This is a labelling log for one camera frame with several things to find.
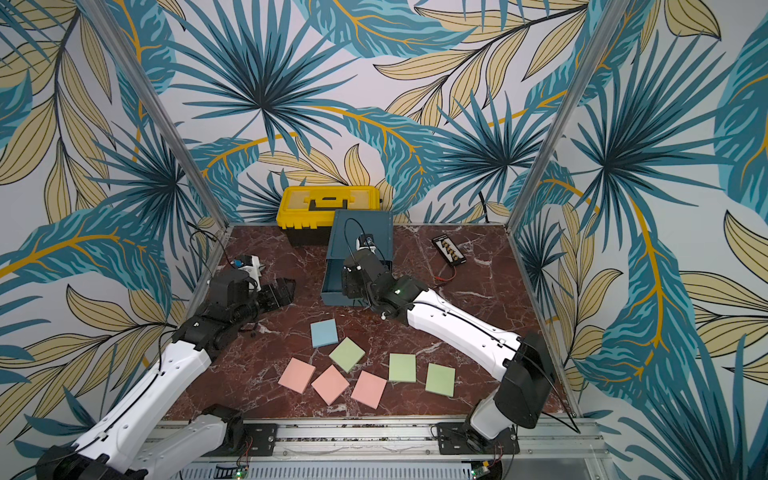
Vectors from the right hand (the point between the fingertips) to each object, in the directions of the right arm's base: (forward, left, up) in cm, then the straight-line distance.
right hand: (356, 272), depth 77 cm
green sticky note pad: (-13, +4, -23) cm, 26 cm away
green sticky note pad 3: (-20, -22, -25) cm, 39 cm away
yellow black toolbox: (+29, +18, -6) cm, 35 cm away
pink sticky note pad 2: (-21, +8, -23) cm, 32 cm away
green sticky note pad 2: (-16, -12, -24) cm, 32 cm away
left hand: (-3, +19, -4) cm, 20 cm away
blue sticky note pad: (-6, +11, -23) cm, 26 cm away
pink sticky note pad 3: (-22, -2, -24) cm, 33 cm away
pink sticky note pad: (-18, +18, -25) cm, 35 cm away
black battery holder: (+26, -31, -22) cm, 46 cm away
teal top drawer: (0, +7, -9) cm, 11 cm away
